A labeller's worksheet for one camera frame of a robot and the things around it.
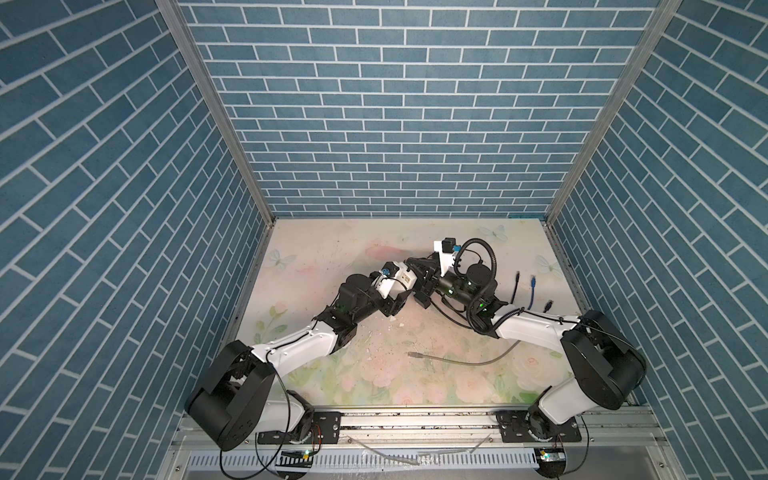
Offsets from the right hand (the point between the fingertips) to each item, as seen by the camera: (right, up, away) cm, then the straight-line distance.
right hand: (404, 264), depth 78 cm
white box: (-2, -4, -7) cm, 8 cm away
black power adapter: (+6, -12, +13) cm, 18 cm away
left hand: (-1, -5, +4) cm, 7 cm away
